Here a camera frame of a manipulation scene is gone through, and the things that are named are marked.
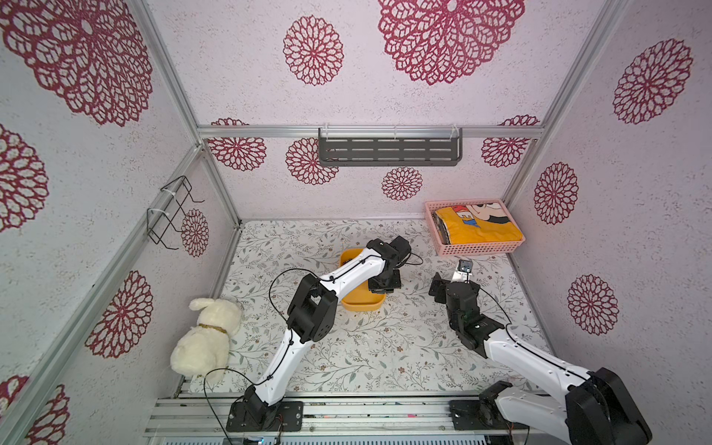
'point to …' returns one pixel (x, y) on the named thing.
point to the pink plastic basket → (465, 248)
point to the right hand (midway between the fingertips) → (448, 274)
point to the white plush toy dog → (203, 350)
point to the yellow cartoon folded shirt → (476, 223)
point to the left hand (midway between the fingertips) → (389, 292)
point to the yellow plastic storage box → (363, 298)
